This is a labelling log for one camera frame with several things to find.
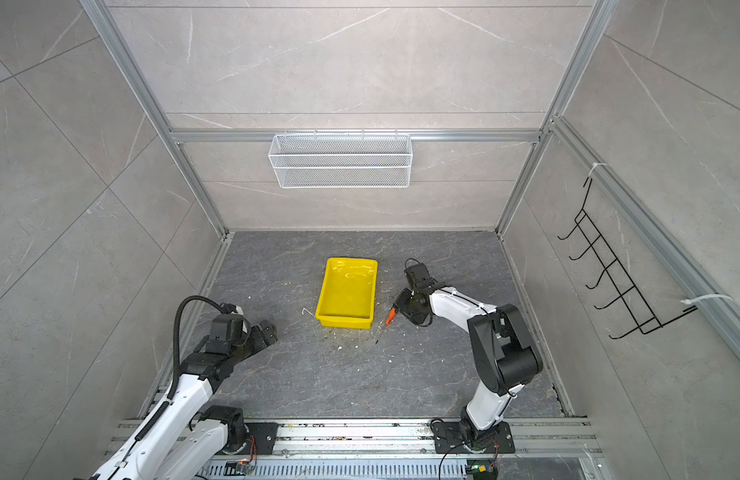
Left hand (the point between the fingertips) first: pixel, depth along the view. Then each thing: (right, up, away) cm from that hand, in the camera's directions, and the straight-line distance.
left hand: (261, 327), depth 84 cm
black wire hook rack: (+89, +9, -22) cm, 92 cm away
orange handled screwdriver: (+37, 0, +10) cm, 39 cm away
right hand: (+40, +4, +11) cm, 42 cm away
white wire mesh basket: (+21, +53, +16) cm, 59 cm away
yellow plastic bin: (+24, +8, +14) cm, 29 cm away
